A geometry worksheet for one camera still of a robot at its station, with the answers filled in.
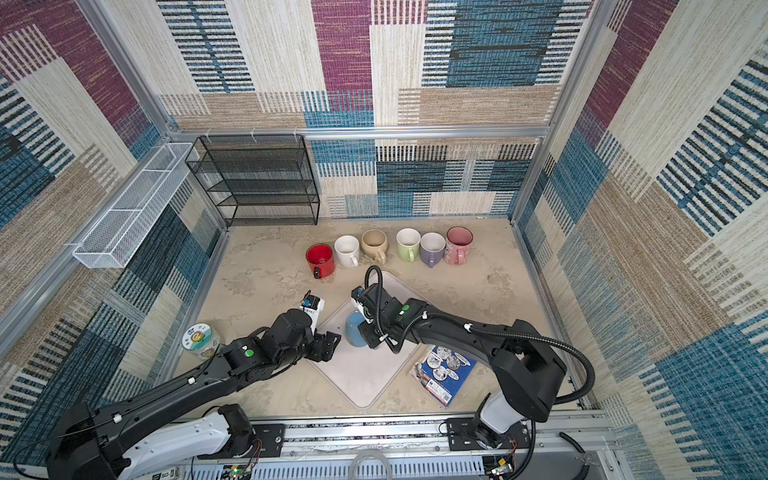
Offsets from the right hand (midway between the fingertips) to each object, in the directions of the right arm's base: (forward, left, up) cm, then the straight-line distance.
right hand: (372, 332), depth 83 cm
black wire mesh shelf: (+55, +41, +11) cm, 69 cm away
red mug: (+29, +18, -5) cm, 35 cm away
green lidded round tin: (-1, +46, +1) cm, 46 cm away
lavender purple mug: (+33, -21, -4) cm, 39 cm away
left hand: (-1, +10, +5) cm, 11 cm away
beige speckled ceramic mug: (+31, -1, +1) cm, 31 cm away
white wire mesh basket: (+12, +59, +27) cm, 66 cm away
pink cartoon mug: (+27, -28, +2) cm, 39 cm away
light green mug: (+33, -12, 0) cm, 35 cm away
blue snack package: (-10, -18, -5) cm, 21 cm away
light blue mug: (0, +5, 0) cm, 5 cm away
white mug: (+28, +8, +1) cm, 29 cm away
